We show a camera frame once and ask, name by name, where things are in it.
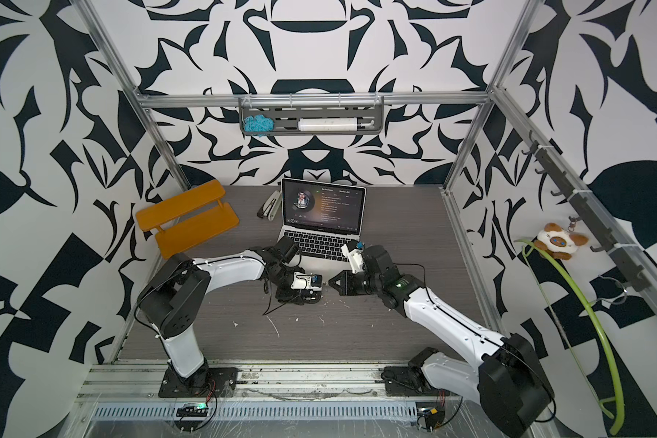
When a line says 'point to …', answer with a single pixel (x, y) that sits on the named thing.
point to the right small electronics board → (433, 417)
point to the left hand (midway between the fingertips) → (298, 282)
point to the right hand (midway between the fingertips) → (325, 279)
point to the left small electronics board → (192, 410)
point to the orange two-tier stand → (192, 232)
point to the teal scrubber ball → (258, 125)
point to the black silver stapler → (270, 206)
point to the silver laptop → (320, 218)
